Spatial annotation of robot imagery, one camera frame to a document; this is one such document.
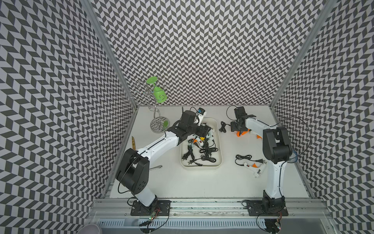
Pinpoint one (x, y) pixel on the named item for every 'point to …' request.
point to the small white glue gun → (196, 140)
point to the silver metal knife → (158, 166)
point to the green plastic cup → (159, 94)
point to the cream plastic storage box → (197, 151)
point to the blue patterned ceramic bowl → (293, 157)
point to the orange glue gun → (239, 133)
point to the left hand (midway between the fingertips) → (205, 126)
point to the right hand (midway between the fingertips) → (238, 128)
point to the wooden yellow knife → (133, 143)
